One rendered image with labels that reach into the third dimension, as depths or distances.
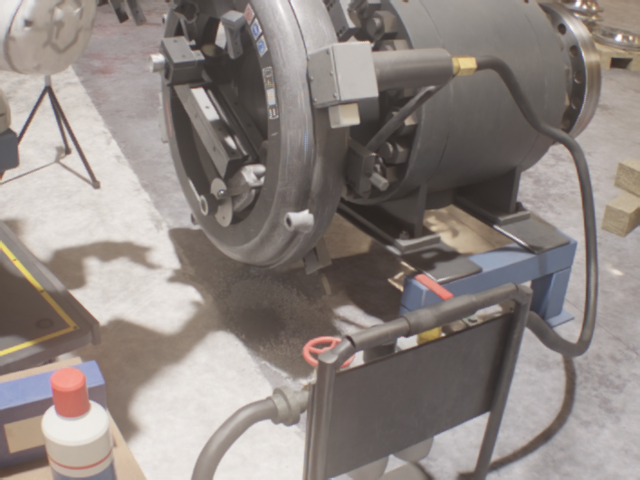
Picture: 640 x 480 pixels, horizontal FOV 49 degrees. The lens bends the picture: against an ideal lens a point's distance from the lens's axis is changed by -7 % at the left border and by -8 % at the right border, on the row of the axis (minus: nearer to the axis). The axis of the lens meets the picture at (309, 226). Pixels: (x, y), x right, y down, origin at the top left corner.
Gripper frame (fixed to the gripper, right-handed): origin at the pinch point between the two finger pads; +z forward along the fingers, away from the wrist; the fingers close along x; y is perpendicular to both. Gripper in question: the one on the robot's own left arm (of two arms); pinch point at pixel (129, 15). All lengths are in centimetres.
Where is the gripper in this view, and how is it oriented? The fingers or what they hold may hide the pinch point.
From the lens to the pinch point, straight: 185.4
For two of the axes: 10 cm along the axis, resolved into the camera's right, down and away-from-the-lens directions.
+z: 3.5, 7.8, 5.2
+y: 7.7, -5.5, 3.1
